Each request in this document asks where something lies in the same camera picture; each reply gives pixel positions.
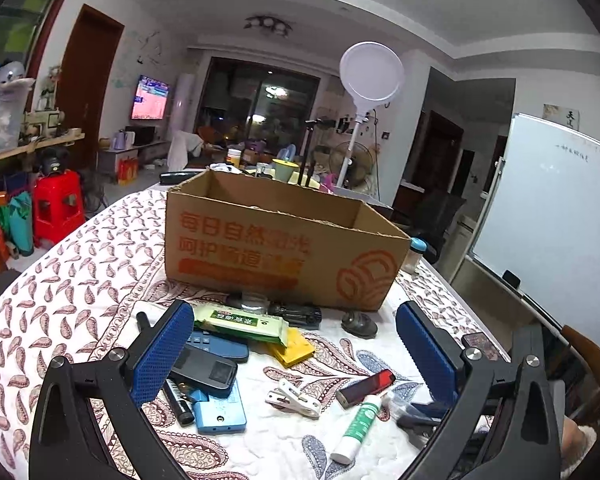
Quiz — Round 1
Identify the green and white glue tube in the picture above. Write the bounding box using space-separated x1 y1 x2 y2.
330 395 391 465

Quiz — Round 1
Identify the whiteboard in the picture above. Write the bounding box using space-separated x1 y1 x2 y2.
467 112 600 356

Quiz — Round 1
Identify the printed cardboard box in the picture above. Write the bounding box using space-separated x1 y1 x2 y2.
164 170 412 312

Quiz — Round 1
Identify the black device with screen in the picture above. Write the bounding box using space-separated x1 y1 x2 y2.
170 345 238 392

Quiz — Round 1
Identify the yellow sponge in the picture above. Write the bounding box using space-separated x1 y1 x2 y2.
271 327 316 368

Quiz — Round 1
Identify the black tripod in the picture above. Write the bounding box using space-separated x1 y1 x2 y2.
300 117 331 188

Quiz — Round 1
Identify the person's fleece clothing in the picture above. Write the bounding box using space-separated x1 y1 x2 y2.
560 417 598 480

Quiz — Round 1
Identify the black rectangular gadget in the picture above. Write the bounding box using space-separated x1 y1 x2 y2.
267 302 323 330

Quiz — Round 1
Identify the white ring light stand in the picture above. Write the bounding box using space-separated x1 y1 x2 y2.
332 41 406 191

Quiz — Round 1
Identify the wooden shelf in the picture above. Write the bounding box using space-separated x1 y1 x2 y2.
0 132 86 166

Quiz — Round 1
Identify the clear storage bin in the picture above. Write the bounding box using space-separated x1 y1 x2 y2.
0 77 36 158

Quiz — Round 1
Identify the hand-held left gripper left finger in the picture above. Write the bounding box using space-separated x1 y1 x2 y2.
27 300 196 480

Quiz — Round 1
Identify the blue-capped clear jar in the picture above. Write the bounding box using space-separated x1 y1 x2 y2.
404 237 427 275

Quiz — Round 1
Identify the dark glass sliding door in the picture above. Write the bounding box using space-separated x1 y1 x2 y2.
195 57 321 151

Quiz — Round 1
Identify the yellow-green plastic cup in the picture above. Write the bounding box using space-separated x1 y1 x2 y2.
271 158 301 183

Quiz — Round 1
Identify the beige sewing machine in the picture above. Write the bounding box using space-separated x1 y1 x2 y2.
22 109 67 140

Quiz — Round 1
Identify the red plastic stool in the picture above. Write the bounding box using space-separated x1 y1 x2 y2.
32 170 86 248

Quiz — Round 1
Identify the blue calculator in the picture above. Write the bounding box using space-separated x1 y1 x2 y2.
185 331 250 363

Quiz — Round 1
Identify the wall calligraphy picture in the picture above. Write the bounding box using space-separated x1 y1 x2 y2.
542 104 580 131

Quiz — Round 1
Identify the white plastic clip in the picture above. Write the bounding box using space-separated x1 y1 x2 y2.
265 379 322 420

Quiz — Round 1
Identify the brown wooden door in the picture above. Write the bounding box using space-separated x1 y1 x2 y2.
60 4 126 171

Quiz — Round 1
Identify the white tower air conditioner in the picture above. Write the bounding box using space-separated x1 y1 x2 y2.
172 74 198 136

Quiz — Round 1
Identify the green plastic stool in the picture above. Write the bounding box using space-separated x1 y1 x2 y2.
0 192 35 256

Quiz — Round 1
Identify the paisley quilted tablecloth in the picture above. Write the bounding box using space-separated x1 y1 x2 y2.
0 187 566 480

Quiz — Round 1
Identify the black computer mouse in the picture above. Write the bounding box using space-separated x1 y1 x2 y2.
341 311 379 337

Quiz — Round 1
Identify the black marker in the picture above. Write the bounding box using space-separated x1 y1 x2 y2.
162 379 196 428

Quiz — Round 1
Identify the electric fan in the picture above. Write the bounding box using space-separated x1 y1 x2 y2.
327 141 373 192

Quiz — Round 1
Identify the television cabinet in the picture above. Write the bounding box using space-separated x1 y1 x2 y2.
97 140 173 176

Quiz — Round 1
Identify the red and black lighter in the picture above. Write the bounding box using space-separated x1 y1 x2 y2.
336 369 397 407

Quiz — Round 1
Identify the black remote control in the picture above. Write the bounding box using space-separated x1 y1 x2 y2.
160 170 206 186

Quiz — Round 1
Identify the green and white packet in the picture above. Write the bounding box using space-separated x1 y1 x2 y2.
194 305 290 346

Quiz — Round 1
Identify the television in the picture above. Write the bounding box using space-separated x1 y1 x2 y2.
131 75 172 122

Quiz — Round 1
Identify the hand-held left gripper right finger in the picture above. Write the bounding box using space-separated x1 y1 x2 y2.
395 301 563 480

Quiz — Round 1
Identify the black clip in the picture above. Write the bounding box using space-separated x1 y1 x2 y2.
392 400 451 448

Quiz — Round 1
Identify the ceiling lamp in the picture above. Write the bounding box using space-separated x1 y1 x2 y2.
244 14 293 37

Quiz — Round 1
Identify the flat blue device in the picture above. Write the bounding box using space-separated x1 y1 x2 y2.
190 379 248 435

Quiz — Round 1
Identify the black office chair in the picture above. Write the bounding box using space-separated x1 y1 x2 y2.
395 190 468 263

